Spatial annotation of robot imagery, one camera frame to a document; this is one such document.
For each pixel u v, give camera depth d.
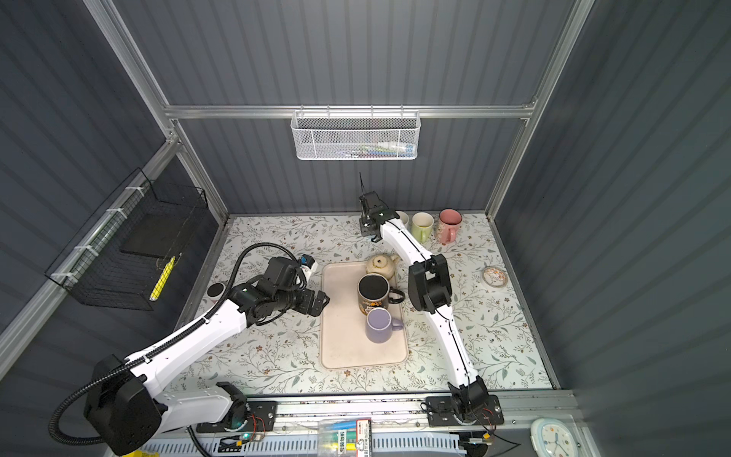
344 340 0.88
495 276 1.02
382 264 0.94
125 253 0.73
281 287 0.62
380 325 0.81
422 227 1.05
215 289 0.93
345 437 0.69
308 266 0.73
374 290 0.85
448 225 1.04
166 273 0.70
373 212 0.83
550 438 0.68
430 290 0.66
